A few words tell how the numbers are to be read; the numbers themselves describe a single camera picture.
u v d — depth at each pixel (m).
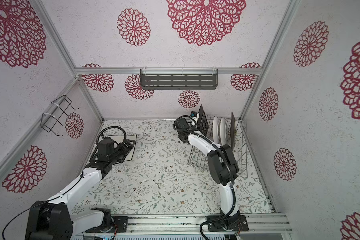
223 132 0.95
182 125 0.76
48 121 0.73
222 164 0.54
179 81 1.00
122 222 0.74
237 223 0.71
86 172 0.56
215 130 0.95
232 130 0.96
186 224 0.76
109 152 0.67
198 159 0.95
